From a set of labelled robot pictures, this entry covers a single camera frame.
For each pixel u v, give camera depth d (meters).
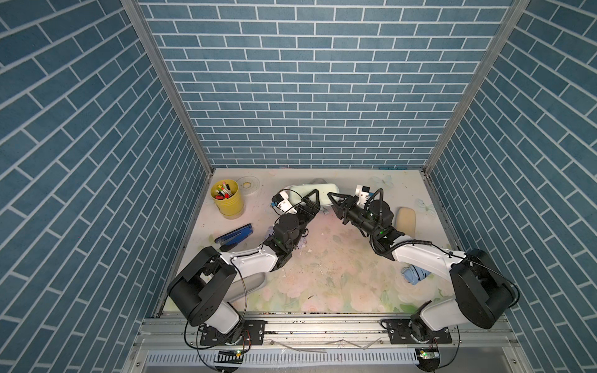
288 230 0.62
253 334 0.74
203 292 0.44
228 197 0.90
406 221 0.98
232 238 0.93
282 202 0.74
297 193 0.71
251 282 0.84
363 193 0.77
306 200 0.73
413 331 0.67
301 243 0.93
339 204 0.73
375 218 0.63
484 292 0.44
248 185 1.15
